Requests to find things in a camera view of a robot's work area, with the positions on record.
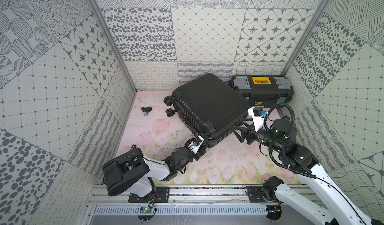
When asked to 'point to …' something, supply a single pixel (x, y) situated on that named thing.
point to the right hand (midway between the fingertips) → (236, 125)
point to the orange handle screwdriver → (132, 148)
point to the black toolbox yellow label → (264, 90)
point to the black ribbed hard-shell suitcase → (208, 107)
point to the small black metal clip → (146, 110)
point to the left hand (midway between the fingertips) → (207, 143)
